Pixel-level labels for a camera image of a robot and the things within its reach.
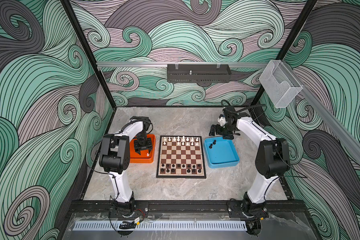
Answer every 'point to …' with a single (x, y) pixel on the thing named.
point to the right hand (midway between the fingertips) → (216, 135)
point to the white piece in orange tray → (147, 154)
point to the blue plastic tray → (220, 152)
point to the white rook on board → (164, 138)
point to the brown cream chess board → (180, 157)
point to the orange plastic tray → (145, 156)
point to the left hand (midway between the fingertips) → (146, 150)
